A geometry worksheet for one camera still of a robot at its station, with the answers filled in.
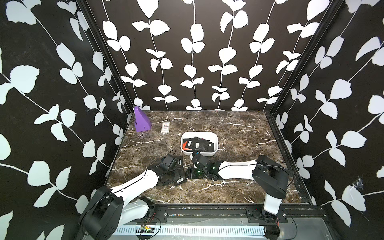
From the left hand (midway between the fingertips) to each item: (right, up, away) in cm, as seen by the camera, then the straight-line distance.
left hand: (180, 174), depth 86 cm
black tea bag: (+14, +16, +7) cm, 23 cm away
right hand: (+3, +1, -2) cm, 4 cm away
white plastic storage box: (+21, +21, +14) cm, 33 cm away
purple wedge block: (-29, +31, +18) cm, 46 cm away
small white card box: (-13, +27, +22) cm, 37 cm away
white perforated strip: (+8, -21, -16) cm, 27 cm away
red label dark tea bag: (+4, +16, +9) cm, 19 cm away
